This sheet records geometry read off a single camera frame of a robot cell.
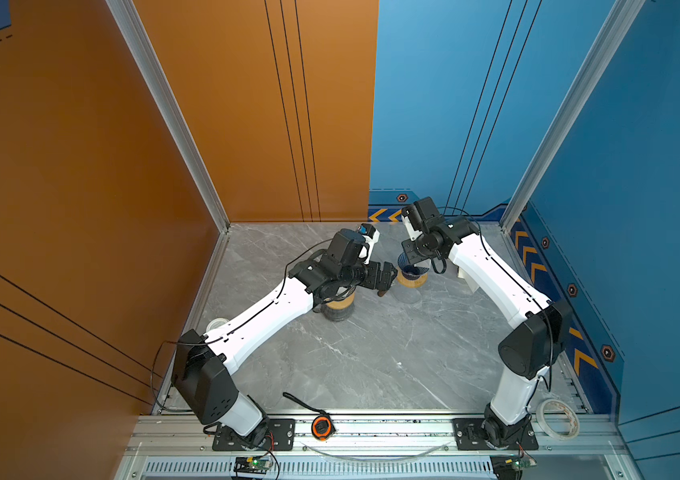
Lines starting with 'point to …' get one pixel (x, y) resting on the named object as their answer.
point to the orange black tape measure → (322, 426)
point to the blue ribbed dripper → (409, 271)
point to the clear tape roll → (547, 429)
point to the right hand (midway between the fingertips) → (412, 249)
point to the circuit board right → (510, 466)
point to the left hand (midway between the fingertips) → (384, 266)
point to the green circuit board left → (252, 464)
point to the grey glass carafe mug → (336, 315)
